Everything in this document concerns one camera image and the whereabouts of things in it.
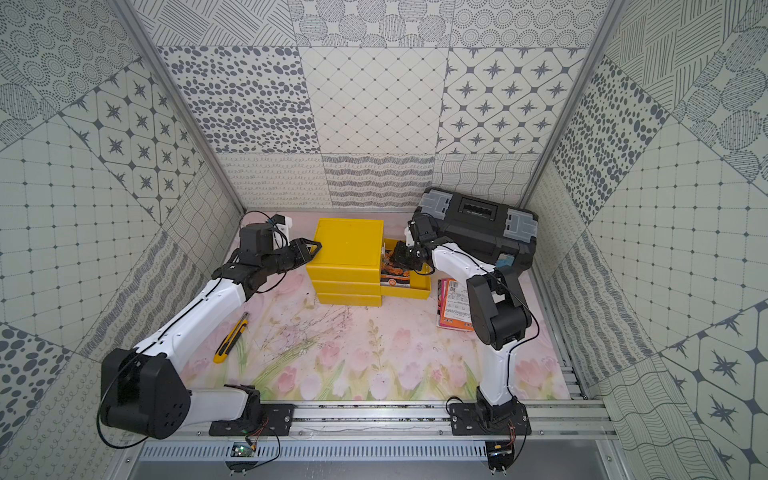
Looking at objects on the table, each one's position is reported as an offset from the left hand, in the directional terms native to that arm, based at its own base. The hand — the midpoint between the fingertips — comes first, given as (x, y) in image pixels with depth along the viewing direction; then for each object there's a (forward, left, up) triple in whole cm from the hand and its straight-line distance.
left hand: (316, 244), depth 82 cm
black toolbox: (+9, -54, -5) cm, 55 cm away
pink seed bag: (-7, -41, -21) cm, 46 cm away
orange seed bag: (0, -21, -15) cm, 26 cm away
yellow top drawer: (-4, -30, -15) cm, 33 cm away
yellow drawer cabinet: (-7, -9, -3) cm, 12 cm away
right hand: (+4, -21, -14) cm, 26 cm away
